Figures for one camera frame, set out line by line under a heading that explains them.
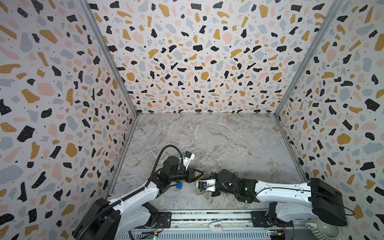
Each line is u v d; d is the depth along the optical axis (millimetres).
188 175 703
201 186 616
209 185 632
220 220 760
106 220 399
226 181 569
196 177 755
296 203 464
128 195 484
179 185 836
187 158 735
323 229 716
